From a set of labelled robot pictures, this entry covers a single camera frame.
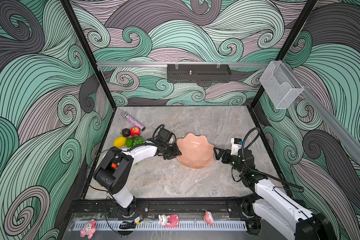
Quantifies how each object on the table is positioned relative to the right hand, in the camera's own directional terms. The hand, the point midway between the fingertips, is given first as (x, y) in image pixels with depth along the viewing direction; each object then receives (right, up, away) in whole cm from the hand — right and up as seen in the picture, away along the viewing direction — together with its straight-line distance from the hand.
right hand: (220, 149), depth 84 cm
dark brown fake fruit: (-59, +8, +15) cm, 62 cm away
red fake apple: (-53, +9, +14) cm, 56 cm away
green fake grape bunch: (-51, +4, +12) cm, 52 cm away
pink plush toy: (-64, -32, -18) cm, 74 cm away
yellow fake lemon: (-62, +3, +11) cm, 63 cm away
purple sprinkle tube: (-57, +16, +23) cm, 64 cm away
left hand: (-22, -3, +4) cm, 23 cm away
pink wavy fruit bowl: (-12, -4, +10) cm, 16 cm away
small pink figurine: (-10, -28, -17) cm, 34 cm away
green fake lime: (-56, +2, +11) cm, 57 cm away
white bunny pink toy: (-27, -31, -15) cm, 44 cm away
